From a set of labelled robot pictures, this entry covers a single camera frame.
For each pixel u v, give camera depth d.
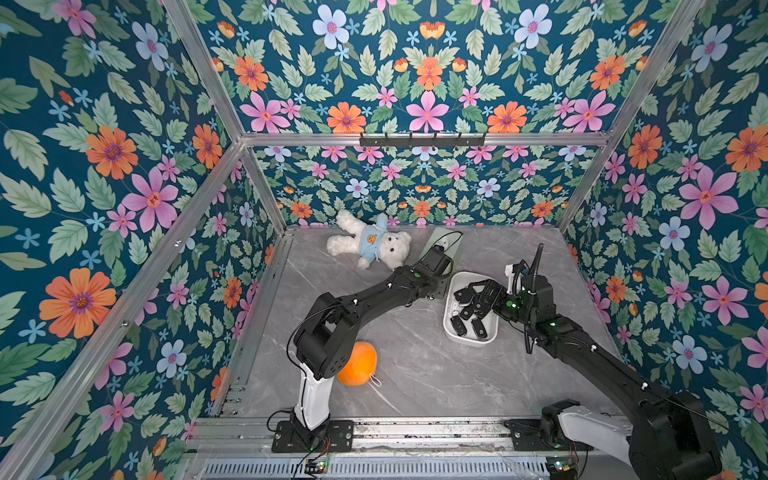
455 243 1.03
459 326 0.91
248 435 0.75
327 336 0.50
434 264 0.70
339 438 0.73
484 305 0.73
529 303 0.63
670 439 0.40
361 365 0.78
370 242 1.05
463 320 0.93
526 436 0.73
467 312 0.94
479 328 0.91
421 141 0.93
